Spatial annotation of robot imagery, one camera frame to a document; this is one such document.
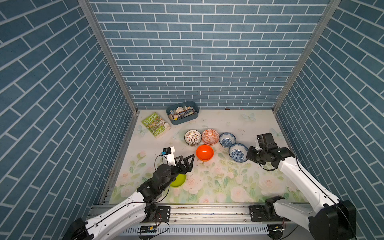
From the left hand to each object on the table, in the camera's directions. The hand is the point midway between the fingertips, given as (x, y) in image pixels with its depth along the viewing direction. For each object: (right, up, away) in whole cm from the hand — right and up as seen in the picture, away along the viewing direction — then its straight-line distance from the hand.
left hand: (193, 158), depth 75 cm
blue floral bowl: (+22, +6, +26) cm, 35 cm away
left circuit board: (-22, -34, -3) cm, 41 cm away
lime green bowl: (-8, -15, +9) cm, 19 cm away
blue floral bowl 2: (+26, +1, +11) cm, 28 cm away
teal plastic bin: (-9, +34, +45) cm, 57 cm away
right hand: (+30, 0, +7) cm, 31 cm away
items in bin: (-10, +26, +41) cm, 49 cm away
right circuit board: (+40, -34, -5) cm, 53 cm away
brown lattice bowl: (-1, +8, +26) cm, 27 cm away
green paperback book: (-29, +16, +33) cm, 46 cm away
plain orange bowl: (+7, -1, +19) cm, 20 cm away
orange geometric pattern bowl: (+11, +9, +26) cm, 29 cm away
